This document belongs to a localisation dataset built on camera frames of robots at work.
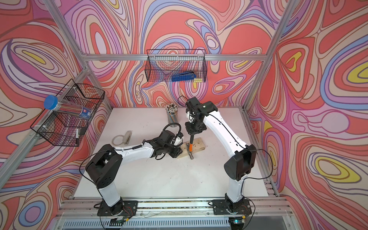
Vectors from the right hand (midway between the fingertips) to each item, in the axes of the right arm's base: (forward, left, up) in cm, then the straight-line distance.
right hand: (193, 136), depth 78 cm
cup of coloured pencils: (+22, +13, -2) cm, 26 cm away
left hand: (0, +7, -16) cm, 17 cm away
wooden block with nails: (+3, -4, -16) cm, 17 cm away
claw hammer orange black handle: (+2, +2, -15) cm, 15 cm away
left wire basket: (+1, +67, +10) cm, 68 cm away
